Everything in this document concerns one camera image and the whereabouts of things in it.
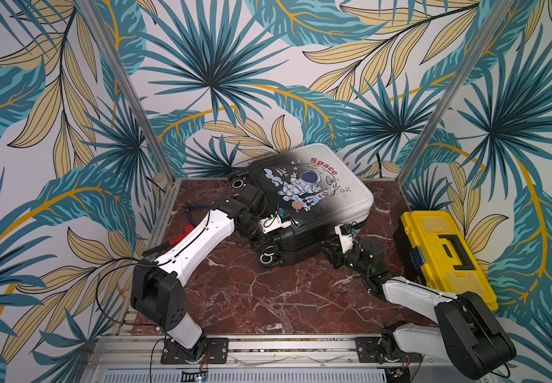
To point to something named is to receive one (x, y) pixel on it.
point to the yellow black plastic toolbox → (435, 257)
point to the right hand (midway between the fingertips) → (324, 243)
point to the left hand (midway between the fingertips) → (270, 247)
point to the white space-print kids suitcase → (316, 189)
